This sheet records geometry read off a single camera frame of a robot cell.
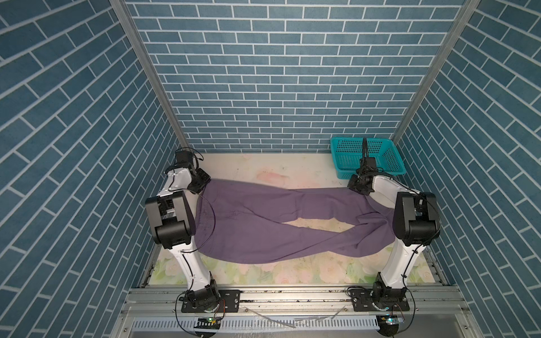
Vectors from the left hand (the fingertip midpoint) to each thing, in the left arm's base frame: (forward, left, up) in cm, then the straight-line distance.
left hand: (211, 179), depth 97 cm
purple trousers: (-18, -12, -8) cm, 23 cm away
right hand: (0, -69, -4) cm, 69 cm away
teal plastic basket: (+20, -69, 0) cm, 72 cm away
